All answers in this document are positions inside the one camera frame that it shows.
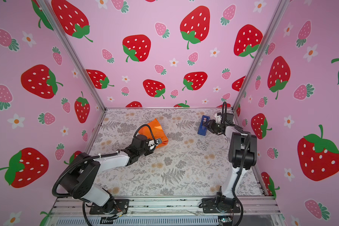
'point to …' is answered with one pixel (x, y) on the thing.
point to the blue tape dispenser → (202, 128)
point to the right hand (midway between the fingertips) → (202, 125)
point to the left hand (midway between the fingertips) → (152, 140)
